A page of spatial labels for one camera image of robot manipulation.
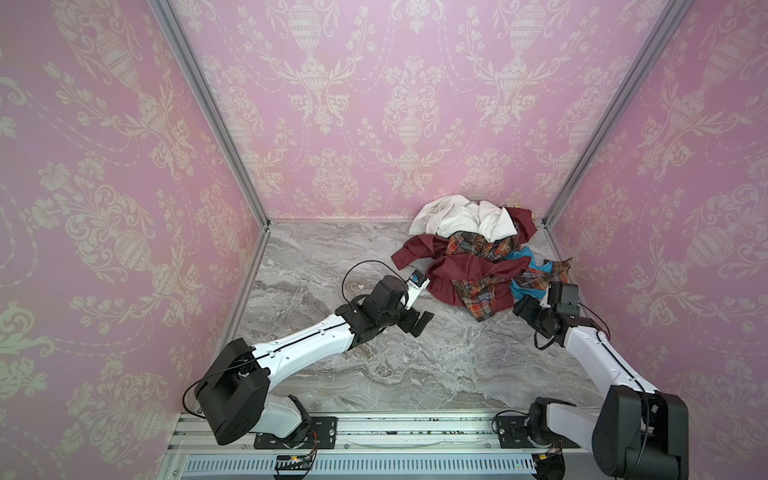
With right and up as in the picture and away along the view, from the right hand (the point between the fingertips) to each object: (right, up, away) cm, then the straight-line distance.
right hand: (526, 308), depth 89 cm
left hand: (-32, +2, -9) cm, 33 cm away
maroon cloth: (-8, +10, +4) cm, 14 cm away
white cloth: (-18, +29, +11) cm, 36 cm away
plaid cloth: (-12, +4, +8) cm, 15 cm away
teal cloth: (+2, +4, +10) cm, 11 cm away
